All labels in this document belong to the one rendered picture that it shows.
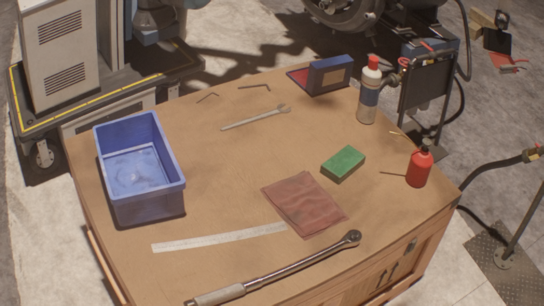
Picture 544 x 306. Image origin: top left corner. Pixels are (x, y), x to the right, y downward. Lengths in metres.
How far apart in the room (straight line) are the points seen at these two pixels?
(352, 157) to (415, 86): 0.67
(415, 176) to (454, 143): 1.11
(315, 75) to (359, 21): 0.88
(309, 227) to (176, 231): 0.32
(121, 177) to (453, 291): 1.25
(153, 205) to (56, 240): 0.79
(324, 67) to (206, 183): 0.53
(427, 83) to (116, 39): 1.30
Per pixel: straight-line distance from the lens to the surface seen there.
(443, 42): 2.95
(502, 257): 2.06
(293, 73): 1.81
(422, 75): 2.04
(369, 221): 1.34
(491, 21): 3.91
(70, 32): 1.88
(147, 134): 1.48
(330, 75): 1.70
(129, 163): 1.46
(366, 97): 1.58
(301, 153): 1.50
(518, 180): 2.53
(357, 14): 2.46
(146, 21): 1.99
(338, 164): 1.44
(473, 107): 2.90
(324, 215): 1.31
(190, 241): 1.26
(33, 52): 1.87
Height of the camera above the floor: 1.44
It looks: 40 degrees down
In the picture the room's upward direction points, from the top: 3 degrees clockwise
